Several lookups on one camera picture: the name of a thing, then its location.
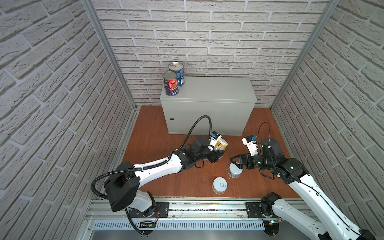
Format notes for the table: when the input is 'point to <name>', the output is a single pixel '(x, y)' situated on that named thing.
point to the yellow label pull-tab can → (219, 185)
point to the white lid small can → (221, 144)
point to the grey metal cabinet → (230, 100)
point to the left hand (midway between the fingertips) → (220, 146)
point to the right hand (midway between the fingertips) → (237, 158)
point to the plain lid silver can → (233, 171)
